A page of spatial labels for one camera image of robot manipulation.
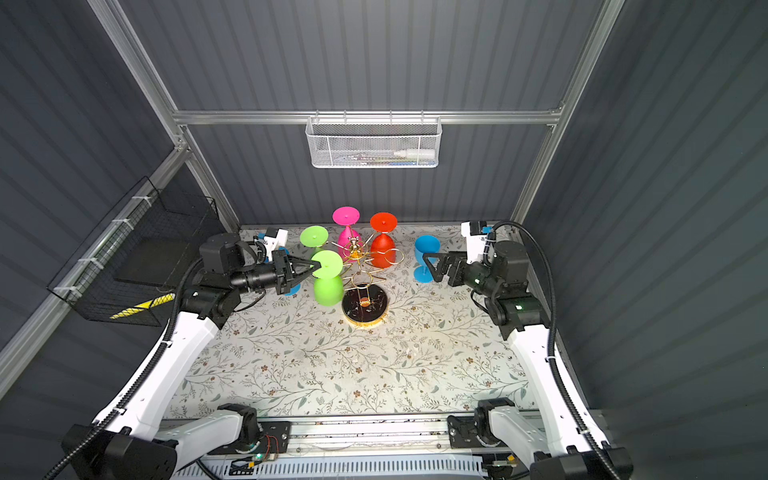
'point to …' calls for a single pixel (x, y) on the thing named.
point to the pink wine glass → (346, 216)
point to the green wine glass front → (328, 281)
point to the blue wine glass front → (425, 244)
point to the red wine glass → (384, 223)
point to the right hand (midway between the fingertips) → (441, 257)
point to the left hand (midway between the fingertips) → (320, 265)
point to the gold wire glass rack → (363, 305)
